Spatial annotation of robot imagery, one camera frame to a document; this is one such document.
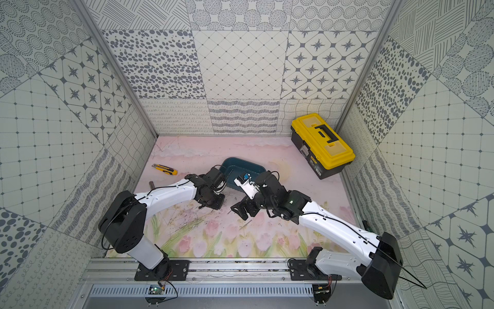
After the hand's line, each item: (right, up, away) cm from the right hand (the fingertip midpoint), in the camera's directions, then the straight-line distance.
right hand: (241, 201), depth 73 cm
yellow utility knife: (-44, +10, +31) cm, 55 cm away
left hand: (-11, -4, +15) cm, 19 cm away
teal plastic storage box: (-5, +10, +33) cm, 35 cm away
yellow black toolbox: (+39, +19, +19) cm, 48 cm away
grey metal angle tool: (-49, +2, +25) cm, 55 cm away
